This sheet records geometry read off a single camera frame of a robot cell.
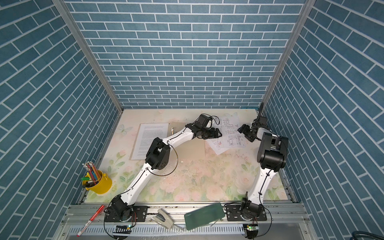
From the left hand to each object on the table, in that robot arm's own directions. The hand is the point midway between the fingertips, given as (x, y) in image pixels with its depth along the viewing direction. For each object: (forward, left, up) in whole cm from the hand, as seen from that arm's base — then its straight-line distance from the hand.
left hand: (218, 136), depth 101 cm
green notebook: (-46, +12, -3) cm, 48 cm away
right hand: (+4, -17, 0) cm, 18 cm away
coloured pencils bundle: (-29, +68, +7) cm, 74 cm away
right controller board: (-52, -12, -8) cm, 54 cm away
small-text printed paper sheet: (-5, +1, -3) cm, 6 cm away
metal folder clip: (+6, +32, +1) cm, 32 cm away
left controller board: (-50, +51, -7) cm, 72 cm away
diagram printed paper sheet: (+1, -10, -4) cm, 10 cm away
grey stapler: (-47, +31, -2) cm, 56 cm away
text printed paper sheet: (+5, +51, -4) cm, 51 cm away
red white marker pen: (-43, +64, -3) cm, 77 cm away
